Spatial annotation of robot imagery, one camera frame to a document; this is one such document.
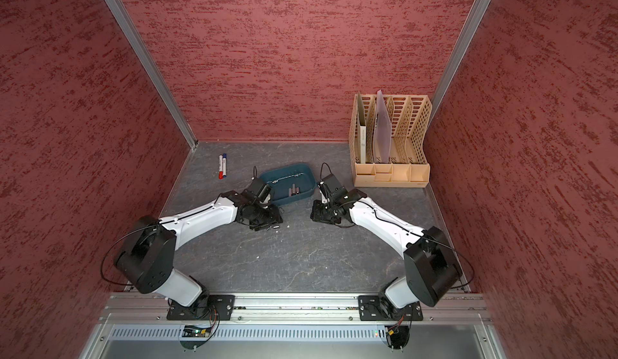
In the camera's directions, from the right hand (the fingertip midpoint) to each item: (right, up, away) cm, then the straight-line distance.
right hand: (313, 221), depth 83 cm
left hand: (-14, -3, +3) cm, 15 cm away
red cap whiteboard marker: (-44, +16, +25) cm, 53 cm away
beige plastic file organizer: (+41, +19, +19) cm, 49 cm away
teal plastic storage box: (-15, +13, +23) cm, 31 cm away
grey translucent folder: (+29, +35, +17) cm, 49 cm away
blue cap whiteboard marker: (-42, +20, +27) cm, 54 cm away
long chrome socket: (-9, +9, +19) cm, 23 cm away
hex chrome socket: (-7, +9, +19) cm, 22 cm away
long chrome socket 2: (-10, +8, +17) cm, 21 cm away
